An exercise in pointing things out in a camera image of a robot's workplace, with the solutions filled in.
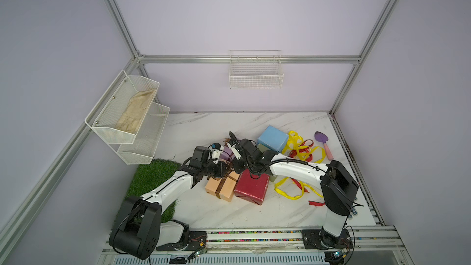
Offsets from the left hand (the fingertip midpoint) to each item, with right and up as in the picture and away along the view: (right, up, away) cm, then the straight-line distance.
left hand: (227, 169), depth 86 cm
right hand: (+4, +3, +1) cm, 5 cm away
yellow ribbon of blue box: (+37, +9, +18) cm, 42 cm away
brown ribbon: (-3, -6, -2) cm, 7 cm away
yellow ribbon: (+33, -13, -1) cm, 36 cm away
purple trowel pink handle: (+55, +14, +21) cm, 61 cm away
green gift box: (+18, +9, +10) cm, 23 cm away
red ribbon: (+43, +8, +15) cm, 46 cm away
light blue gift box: (+24, +14, +11) cm, 30 cm away
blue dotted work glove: (+58, -18, -5) cm, 61 cm away
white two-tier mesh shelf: (-44, +27, -6) cm, 52 cm away
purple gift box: (+1, +9, -11) cm, 14 cm away
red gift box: (+12, -7, -6) cm, 15 cm away
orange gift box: (0, -7, -4) cm, 8 cm away
